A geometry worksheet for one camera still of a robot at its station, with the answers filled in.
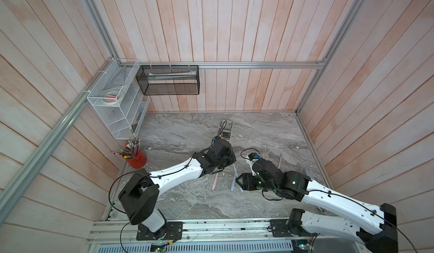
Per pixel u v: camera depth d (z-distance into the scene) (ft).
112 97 2.39
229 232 2.41
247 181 2.05
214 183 2.87
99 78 2.46
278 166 3.05
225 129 3.14
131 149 2.80
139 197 1.39
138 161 2.91
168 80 3.41
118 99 2.36
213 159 2.05
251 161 2.20
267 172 1.71
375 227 1.32
